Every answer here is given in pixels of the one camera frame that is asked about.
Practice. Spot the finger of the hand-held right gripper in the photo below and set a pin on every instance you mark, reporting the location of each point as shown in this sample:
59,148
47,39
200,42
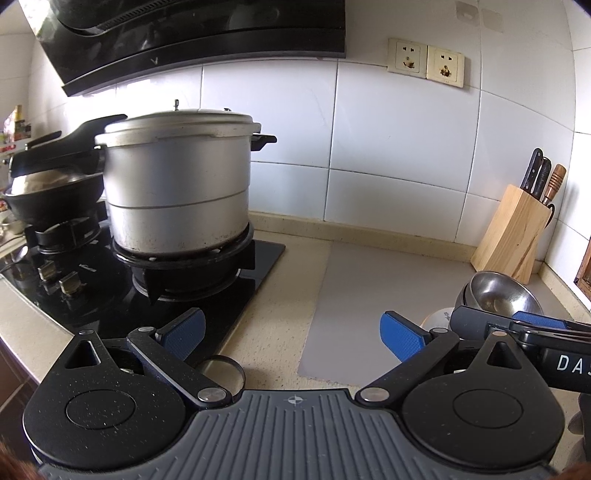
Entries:
475,321
540,319

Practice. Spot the clear adhesive wall patch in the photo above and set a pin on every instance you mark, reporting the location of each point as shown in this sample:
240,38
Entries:
491,18
466,9

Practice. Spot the black glass gas stove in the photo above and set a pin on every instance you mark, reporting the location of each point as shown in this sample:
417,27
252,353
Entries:
263,258

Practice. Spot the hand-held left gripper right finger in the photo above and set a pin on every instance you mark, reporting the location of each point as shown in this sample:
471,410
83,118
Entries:
401,337

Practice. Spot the round clear glass object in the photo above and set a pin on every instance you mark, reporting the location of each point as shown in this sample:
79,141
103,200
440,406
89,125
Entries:
226,369

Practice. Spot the white plate small flowers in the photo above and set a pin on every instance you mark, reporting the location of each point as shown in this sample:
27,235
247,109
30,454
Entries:
436,318

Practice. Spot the black range hood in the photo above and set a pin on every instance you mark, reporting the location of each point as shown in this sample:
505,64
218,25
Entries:
207,27

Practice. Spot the yellow bottle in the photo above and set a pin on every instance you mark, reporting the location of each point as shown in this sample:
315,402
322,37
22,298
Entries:
18,122

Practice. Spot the brown cabinet front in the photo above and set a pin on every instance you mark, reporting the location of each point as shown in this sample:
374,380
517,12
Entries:
14,392

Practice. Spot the brown wooden window frame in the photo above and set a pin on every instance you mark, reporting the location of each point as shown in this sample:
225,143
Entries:
584,267

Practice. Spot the wooden knife block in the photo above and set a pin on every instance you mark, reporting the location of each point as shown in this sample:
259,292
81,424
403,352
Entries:
508,235

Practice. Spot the silver pressure cooker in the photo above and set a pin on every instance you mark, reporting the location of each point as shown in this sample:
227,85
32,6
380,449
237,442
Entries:
175,198

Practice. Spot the black wok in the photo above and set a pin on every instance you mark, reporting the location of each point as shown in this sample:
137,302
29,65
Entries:
51,203

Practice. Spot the black burner grate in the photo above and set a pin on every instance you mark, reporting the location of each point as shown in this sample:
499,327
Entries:
184,265
69,233

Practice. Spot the grey silicone mat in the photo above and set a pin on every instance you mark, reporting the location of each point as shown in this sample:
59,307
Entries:
351,314

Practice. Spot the bronze stove knob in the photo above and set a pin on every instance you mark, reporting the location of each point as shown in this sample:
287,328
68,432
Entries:
69,284
47,271

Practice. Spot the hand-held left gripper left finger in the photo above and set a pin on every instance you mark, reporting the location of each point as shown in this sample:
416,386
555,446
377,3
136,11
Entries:
182,334

